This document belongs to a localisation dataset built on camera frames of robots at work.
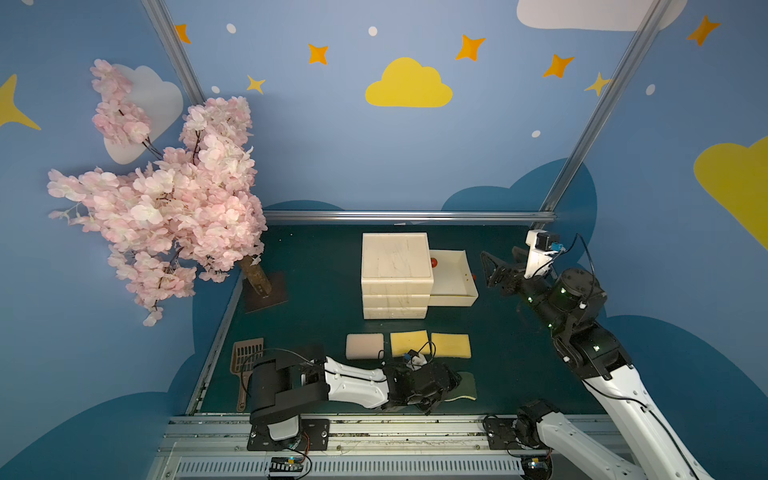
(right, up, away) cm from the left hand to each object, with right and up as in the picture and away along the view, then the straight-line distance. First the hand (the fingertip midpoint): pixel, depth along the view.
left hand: (462, 386), depth 77 cm
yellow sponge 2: (0, +7, +11) cm, 14 cm away
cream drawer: (+2, +26, +23) cm, 35 cm away
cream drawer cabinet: (-17, +29, +3) cm, 34 cm away
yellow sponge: (-15, +8, +12) cm, 21 cm away
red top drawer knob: (-6, +33, +9) cm, 34 cm away
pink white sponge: (-27, +7, +11) cm, 30 cm away
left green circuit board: (-45, -17, -4) cm, 48 cm away
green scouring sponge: (+2, -2, +4) cm, 5 cm away
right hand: (+7, +36, -12) cm, 39 cm away
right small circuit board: (+17, -18, -4) cm, 26 cm away
